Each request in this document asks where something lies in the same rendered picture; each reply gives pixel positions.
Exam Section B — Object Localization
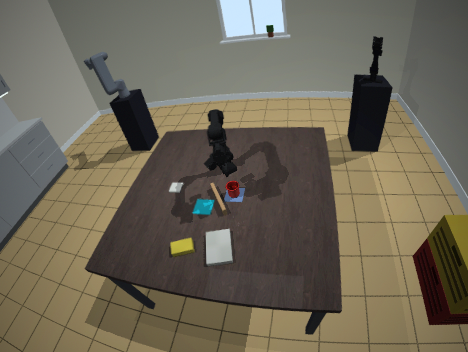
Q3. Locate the red translucent cup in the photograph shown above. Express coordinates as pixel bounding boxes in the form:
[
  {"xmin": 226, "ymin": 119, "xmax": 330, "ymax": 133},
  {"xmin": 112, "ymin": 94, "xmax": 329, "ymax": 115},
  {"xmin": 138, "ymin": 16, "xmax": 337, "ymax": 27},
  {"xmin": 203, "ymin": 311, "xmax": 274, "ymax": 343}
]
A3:
[{"xmin": 226, "ymin": 181, "xmax": 240, "ymax": 198}]

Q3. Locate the yellow rectangular block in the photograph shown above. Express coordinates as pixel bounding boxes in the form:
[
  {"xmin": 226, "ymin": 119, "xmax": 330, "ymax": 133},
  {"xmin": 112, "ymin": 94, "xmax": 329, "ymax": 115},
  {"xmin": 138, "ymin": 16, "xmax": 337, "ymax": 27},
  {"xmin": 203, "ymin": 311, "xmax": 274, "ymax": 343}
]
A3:
[{"xmin": 170, "ymin": 238, "xmax": 195, "ymax": 257}]

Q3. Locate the tan flat bar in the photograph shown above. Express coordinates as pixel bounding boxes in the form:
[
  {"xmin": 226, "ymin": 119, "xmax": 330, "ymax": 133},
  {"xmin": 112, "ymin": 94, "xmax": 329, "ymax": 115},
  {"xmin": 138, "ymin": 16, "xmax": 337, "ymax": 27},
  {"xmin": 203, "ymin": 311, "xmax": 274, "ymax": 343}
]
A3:
[{"xmin": 210, "ymin": 183, "xmax": 228, "ymax": 216}]

